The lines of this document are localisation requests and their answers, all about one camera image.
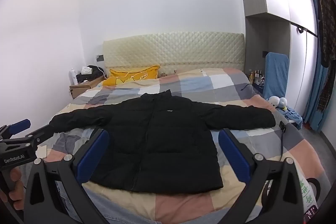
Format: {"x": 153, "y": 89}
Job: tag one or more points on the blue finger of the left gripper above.
{"x": 40, "y": 135}
{"x": 18, "y": 127}

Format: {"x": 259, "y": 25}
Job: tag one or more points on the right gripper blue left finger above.
{"x": 43, "y": 203}

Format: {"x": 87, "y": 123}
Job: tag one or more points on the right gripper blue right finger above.
{"x": 283, "y": 203}

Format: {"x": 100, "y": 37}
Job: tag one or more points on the black puffer jacket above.
{"x": 161, "y": 143}

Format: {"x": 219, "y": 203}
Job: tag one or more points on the wooden nightstand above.
{"x": 76, "y": 90}

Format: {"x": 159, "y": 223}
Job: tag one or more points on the white bottle on nightstand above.
{"x": 73, "y": 75}

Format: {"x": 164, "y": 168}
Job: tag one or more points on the white tissue box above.
{"x": 86, "y": 71}

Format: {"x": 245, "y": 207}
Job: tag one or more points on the white plush toy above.
{"x": 275, "y": 101}

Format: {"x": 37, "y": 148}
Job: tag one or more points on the yellow pillow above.
{"x": 125, "y": 76}

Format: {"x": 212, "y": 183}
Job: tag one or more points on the bottles on side shelf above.
{"x": 256, "y": 77}

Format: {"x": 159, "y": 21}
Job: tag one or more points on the blue covered chair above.
{"x": 276, "y": 75}

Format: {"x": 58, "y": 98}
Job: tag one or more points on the cream quilted headboard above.
{"x": 176, "y": 51}

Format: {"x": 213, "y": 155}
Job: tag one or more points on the grey white wardrobe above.
{"x": 286, "y": 27}

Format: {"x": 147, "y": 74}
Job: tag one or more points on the dark patterned hanging garment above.
{"x": 326, "y": 20}

